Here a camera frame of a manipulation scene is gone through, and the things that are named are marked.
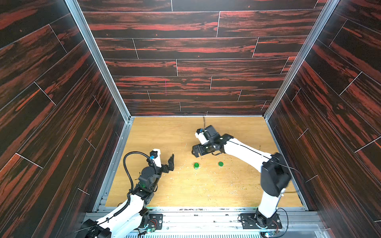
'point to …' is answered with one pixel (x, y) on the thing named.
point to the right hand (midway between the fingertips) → (201, 147)
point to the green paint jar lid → (221, 163)
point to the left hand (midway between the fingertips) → (166, 153)
